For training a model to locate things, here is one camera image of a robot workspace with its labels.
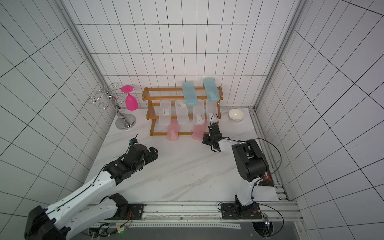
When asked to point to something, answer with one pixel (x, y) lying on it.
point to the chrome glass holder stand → (110, 95)
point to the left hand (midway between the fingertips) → (150, 156)
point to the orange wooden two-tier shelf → (152, 96)
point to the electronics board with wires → (266, 229)
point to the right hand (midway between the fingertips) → (201, 137)
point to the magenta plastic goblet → (131, 102)
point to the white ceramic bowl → (236, 114)
